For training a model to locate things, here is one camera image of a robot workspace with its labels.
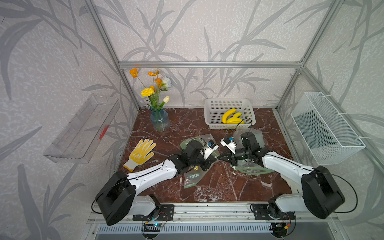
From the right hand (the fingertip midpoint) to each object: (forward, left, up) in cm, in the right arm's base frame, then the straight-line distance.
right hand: (219, 156), depth 81 cm
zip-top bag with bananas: (-7, +14, -8) cm, 17 cm away
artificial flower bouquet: (+32, +38, +19) cm, 53 cm away
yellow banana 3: (+35, -16, -11) cm, 40 cm away
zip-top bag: (-4, -17, -5) cm, 18 cm away
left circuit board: (-30, +33, -14) cm, 46 cm away
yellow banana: (+40, -10, -10) cm, 43 cm away
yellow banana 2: (+40, -18, -11) cm, 46 cm away
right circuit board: (-32, -28, -14) cm, 44 cm away
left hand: (-2, +2, +1) cm, 3 cm away
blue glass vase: (+28, +37, 0) cm, 47 cm away
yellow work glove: (+8, +49, -11) cm, 51 cm away
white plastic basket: (+39, 0, -3) cm, 39 cm away
